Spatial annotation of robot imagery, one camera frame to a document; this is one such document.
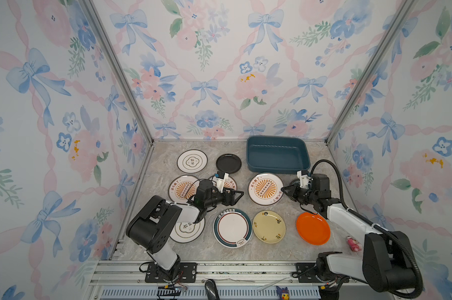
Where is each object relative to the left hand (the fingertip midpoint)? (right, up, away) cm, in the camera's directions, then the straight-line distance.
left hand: (240, 192), depth 87 cm
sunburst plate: (-30, 0, +11) cm, 32 cm away
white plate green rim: (-4, -16, -1) cm, 17 cm away
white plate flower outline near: (-24, -18, -2) cm, 30 cm away
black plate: (-5, +13, +21) cm, 25 cm away
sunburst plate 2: (-5, +2, +14) cm, 15 cm away
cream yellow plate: (+13, -16, -1) cm, 21 cm away
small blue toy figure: (+15, -33, -19) cm, 41 cm away
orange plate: (+33, -16, -2) cm, 37 cm away
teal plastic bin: (+25, +18, +31) cm, 43 cm away
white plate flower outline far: (-27, +14, +23) cm, 39 cm away
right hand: (+20, +2, +1) cm, 20 cm away
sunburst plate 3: (+12, +1, +4) cm, 13 cm away
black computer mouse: (-12, -31, -20) cm, 39 cm away
